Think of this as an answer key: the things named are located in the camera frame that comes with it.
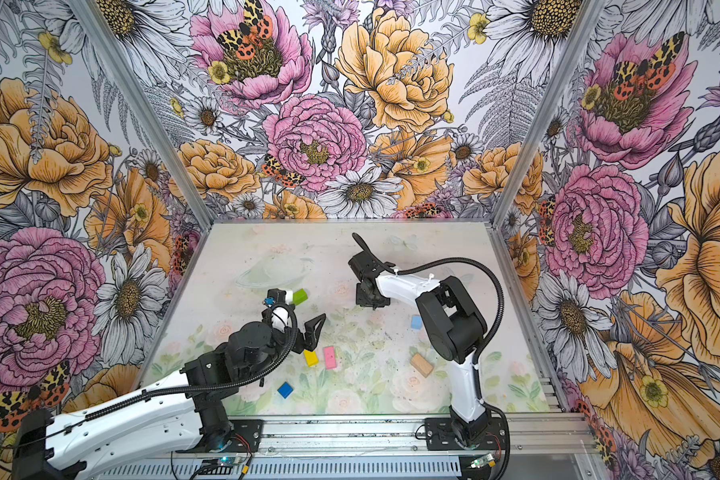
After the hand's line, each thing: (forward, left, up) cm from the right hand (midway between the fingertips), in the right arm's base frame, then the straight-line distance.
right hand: (371, 307), depth 97 cm
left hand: (-13, +16, +18) cm, 27 cm away
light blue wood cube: (-5, -14, 0) cm, 15 cm away
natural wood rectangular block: (-19, -13, +1) cm, 23 cm away
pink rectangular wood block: (-15, +12, -1) cm, 20 cm away
